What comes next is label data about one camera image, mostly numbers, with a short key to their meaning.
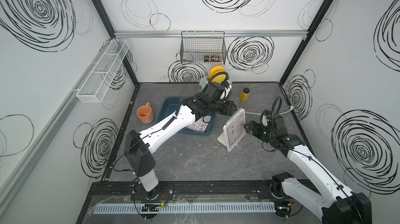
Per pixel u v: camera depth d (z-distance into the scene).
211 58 0.88
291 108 1.05
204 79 1.03
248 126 0.75
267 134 0.68
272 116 0.61
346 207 0.38
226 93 0.58
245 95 1.04
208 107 0.56
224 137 0.78
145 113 0.98
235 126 0.81
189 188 0.75
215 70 0.98
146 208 0.72
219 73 0.56
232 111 0.66
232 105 0.66
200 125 0.96
